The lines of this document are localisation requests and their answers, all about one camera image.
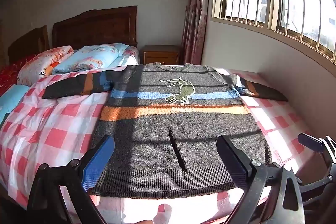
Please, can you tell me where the red white checkered bed sheet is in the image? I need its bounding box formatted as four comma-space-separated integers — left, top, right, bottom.
0, 67, 323, 224

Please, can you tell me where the pink orange floral pillow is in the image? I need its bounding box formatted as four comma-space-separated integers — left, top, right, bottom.
16, 46, 74, 86

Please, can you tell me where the light wooden headboard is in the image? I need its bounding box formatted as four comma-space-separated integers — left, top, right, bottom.
7, 25, 50, 65

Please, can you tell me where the red patterned blanket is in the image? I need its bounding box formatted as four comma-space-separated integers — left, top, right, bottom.
0, 54, 36, 96

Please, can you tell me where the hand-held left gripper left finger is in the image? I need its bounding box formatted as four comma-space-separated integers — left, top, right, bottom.
27, 134, 115, 224

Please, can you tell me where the grey striped crocodile sweater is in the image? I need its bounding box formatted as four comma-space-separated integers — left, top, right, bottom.
42, 63, 289, 199

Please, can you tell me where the wooden nightstand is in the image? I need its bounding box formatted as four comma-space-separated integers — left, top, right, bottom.
142, 45, 182, 65

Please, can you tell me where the dark wooden headboard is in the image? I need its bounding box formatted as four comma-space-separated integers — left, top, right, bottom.
52, 6, 138, 50

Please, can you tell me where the light blue cloth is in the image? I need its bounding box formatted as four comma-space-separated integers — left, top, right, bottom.
0, 84, 30, 127

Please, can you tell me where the pink floral curtain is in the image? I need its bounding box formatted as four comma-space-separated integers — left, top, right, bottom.
181, 0, 211, 65

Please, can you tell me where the blue floral pillow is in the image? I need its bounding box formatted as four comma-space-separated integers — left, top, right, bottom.
52, 43, 128, 75

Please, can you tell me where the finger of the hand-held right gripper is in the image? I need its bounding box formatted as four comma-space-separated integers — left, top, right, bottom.
298, 133, 336, 203

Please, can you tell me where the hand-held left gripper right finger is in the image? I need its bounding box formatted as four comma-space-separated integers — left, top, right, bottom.
216, 135, 305, 224

